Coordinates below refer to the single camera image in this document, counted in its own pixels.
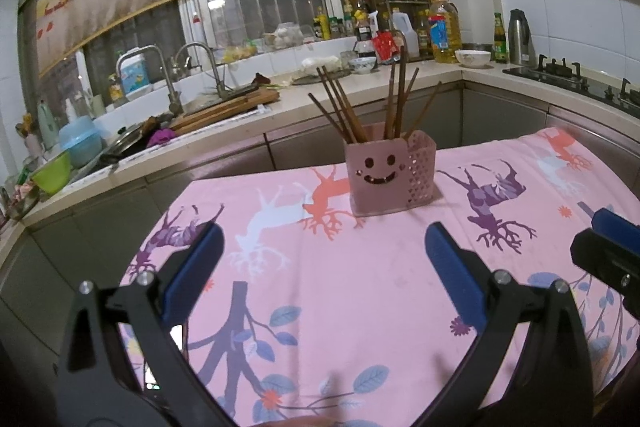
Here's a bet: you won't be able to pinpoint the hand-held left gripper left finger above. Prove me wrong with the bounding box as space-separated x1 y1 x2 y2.
55 222 238 427

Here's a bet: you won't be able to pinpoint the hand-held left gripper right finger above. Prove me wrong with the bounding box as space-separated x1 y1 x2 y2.
424 222 596 427

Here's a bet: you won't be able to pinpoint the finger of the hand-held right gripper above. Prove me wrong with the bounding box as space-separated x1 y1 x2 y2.
589 207 640 244
570 229 640 323

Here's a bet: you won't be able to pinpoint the pink smiley utensil holder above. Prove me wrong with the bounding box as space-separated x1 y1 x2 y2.
344 129 437 218

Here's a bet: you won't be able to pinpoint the bunch of wooden chopsticks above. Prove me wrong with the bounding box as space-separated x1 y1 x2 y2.
307 46 443 145

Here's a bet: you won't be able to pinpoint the pink printed tablecloth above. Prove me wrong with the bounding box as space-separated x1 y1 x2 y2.
119 127 640 427

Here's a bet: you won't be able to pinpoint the purple cloth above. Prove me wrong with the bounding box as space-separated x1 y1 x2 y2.
147 128 178 146

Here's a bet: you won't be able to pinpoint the steel pot lid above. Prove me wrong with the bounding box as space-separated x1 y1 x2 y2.
102 122 151 158

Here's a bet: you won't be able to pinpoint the black gas stove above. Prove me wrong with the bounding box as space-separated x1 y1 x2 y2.
502 54 640 118

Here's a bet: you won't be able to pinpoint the wooden cutting board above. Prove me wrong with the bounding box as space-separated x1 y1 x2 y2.
167 87 281 135

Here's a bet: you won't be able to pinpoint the green bowl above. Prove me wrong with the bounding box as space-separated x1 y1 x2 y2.
31 151 73 195

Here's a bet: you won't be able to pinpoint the blue plastic container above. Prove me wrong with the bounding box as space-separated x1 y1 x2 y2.
59 116 103 168

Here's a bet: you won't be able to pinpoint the steel faucet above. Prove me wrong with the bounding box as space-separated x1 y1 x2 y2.
172 42 231 100
117 46 183 115

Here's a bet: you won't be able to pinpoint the white canister blue label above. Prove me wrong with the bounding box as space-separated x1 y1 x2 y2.
116 52 151 102

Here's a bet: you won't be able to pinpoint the dark steel thermos jug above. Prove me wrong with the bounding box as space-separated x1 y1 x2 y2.
507 9 537 66

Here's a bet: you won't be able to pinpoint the pale green bottle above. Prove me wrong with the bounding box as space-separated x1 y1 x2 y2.
37 101 60 150

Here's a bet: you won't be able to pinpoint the green sauce bottle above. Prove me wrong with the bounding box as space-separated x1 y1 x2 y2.
492 13 508 64

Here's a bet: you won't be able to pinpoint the white bowl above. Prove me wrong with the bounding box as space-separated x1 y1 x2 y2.
454 49 493 68

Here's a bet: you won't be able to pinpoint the round dark tray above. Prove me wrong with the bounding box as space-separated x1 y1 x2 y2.
291 69 351 86

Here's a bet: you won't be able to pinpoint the yellow food bag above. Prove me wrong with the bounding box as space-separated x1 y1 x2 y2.
222 44 258 64

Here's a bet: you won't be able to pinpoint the red packet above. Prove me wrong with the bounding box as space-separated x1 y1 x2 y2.
372 32 401 65

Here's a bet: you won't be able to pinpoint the large cooking oil bottle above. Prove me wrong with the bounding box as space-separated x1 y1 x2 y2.
427 0 462 65

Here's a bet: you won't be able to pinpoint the white food bundle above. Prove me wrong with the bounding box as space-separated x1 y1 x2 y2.
300 54 343 75

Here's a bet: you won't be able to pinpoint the white plastic jug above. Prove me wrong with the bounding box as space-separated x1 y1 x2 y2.
390 9 421 60

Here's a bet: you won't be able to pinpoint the clear bags of food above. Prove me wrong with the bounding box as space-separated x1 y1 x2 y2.
262 22 306 52

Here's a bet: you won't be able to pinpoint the row of condiment bottles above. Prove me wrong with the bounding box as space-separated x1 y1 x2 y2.
312 0 432 58

